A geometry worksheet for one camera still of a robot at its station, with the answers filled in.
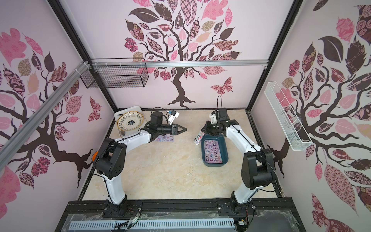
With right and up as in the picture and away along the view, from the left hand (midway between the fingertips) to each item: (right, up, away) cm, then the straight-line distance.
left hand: (184, 131), depth 86 cm
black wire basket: (-46, +39, +8) cm, 60 cm away
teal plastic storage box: (+26, -9, +11) cm, 30 cm away
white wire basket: (+53, 0, -21) cm, 57 cm away
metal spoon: (-48, -3, +19) cm, 52 cm away
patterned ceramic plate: (-44, +7, +26) cm, 52 cm away
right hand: (+11, 0, +1) cm, 11 cm away
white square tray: (-44, +18, +36) cm, 59 cm away
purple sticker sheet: (+18, -15, +8) cm, 25 cm away
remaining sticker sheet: (+8, -5, +1) cm, 10 cm away
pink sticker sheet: (-14, -6, +16) cm, 22 cm away
